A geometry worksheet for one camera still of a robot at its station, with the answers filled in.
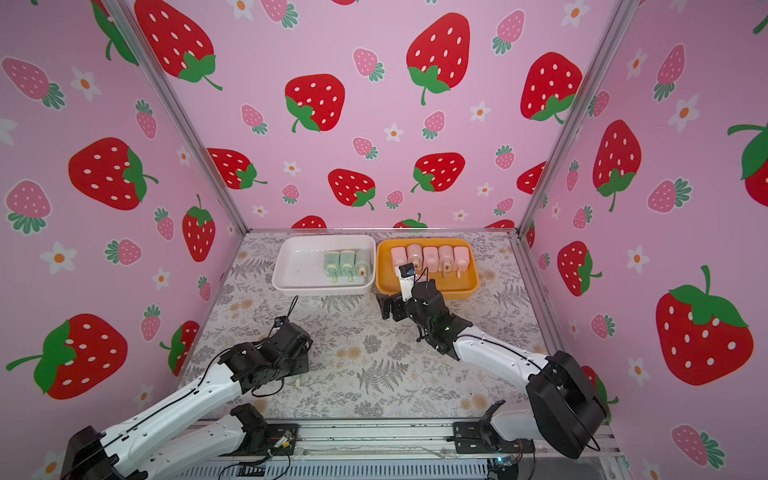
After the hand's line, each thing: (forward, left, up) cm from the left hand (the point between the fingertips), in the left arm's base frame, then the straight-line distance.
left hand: (305, 357), depth 81 cm
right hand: (+17, -27, +11) cm, 34 cm away
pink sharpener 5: (+36, -48, 0) cm, 60 cm away
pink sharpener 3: (+36, -37, 0) cm, 52 cm away
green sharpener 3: (+33, -14, +2) cm, 36 cm away
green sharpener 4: (-5, +2, -3) cm, 6 cm away
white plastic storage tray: (+36, +11, -5) cm, 38 cm away
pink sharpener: (+37, -26, +1) cm, 45 cm away
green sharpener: (+32, -3, +1) cm, 32 cm away
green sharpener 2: (+33, -8, +1) cm, 34 cm away
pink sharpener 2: (+37, -32, +1) cm, 48 cm away
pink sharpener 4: (+36, -42, 0) cm, 55 cm away
